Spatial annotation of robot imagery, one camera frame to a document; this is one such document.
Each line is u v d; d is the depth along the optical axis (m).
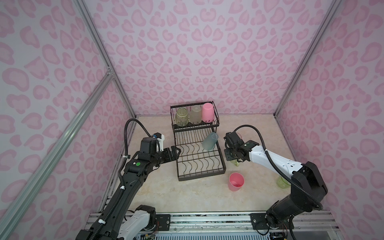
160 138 0.70
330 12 0.71
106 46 0.84
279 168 0.49
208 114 0.86
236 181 0.85
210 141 0.97
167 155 0.67
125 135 0.58
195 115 0.87
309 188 0.43
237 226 0.72
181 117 0.83
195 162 0.93
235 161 0.76
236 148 0.65
